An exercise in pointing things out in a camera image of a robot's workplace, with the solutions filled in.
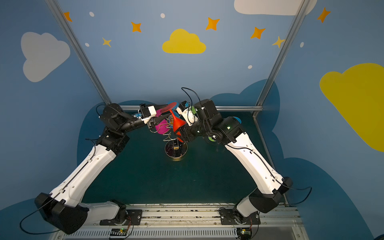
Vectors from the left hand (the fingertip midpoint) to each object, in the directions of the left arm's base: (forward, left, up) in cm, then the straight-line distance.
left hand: (166, 104), depth 59 cm
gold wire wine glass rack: (+7, +1, -45) cm, 46 cm away
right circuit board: (-39, -38, -50) cm, 74 cm away
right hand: (-4, -6, -9) cm, 12 cm away
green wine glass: (+16, -24, -46) cm, 54 cm away
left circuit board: (-39, +25, -51) cm, 69 cm away
